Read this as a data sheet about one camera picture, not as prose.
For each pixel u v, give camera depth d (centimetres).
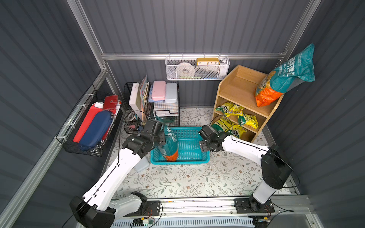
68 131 62
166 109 93
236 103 80
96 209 37
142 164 87
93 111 76
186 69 86
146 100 95
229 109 92
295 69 63
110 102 79
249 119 83
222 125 104
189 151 94
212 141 65
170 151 76
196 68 90
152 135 53
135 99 90
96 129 69
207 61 87
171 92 98
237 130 101
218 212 72
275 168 46
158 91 96
